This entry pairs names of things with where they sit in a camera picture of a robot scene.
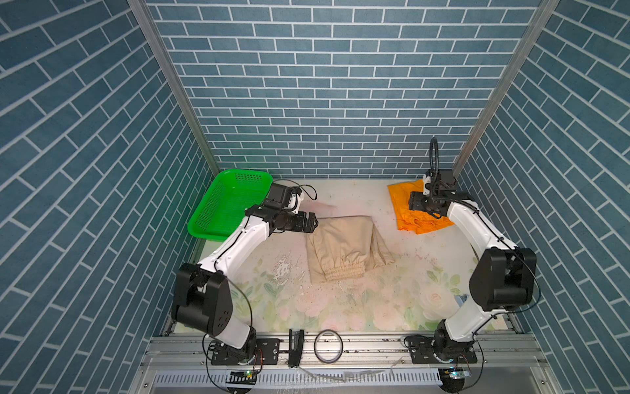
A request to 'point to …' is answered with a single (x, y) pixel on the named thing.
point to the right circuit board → (453, 375)
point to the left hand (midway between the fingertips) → (307, 221)
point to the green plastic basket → (229, 194)
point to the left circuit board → (242, 377)
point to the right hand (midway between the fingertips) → (417, 197)
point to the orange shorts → (414, 221)
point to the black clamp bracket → (295, 346)
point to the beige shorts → (344, 248)
